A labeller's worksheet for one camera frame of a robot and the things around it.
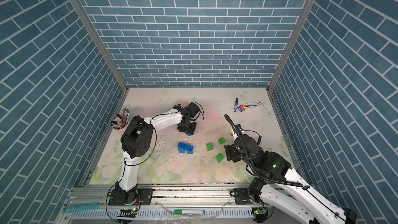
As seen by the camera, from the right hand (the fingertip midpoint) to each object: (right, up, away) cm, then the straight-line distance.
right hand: (233, 145), depth 72 cm
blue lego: (-27, -7, +13) cm, 31 cm away
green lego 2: (-6, -10, +12) cm, 17 cm away
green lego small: (-4, -4, +21) cm, 22 cm away
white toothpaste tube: (+19, +18, +37) cm, 45 cm away
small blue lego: (-23, 0, +24) cm, 33 cm away
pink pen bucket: (-62, +4, +15) cm, 63 cm away
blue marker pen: (+8, +18, +37) cm, 42 cm away
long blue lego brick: (-26, -3, +12) cm, 28 cm away
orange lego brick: (-2, +7, -9) cm, 11 cm away
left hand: (-20, +1, +24) cm, 32 cm away
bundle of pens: (-60, +11, +15) cm, 62 cm away
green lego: (-11, -5, +16) cm, 20 cm away
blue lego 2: (-21, -7, +14) cm, 27 cm away
